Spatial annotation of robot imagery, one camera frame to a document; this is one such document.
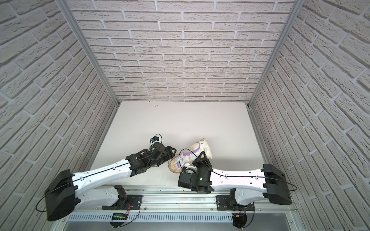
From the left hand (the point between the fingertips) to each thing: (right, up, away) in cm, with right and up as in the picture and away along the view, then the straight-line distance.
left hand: (174, 148), depth 80 cm
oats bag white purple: (+10, 0, -7) cm, 13 cm away
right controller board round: (+34, -33, -11) cm, 49 cm away
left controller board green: (-28, -34, -9) cm, 45 cm away
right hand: (+16, -1, -8) cm, 18 cm away
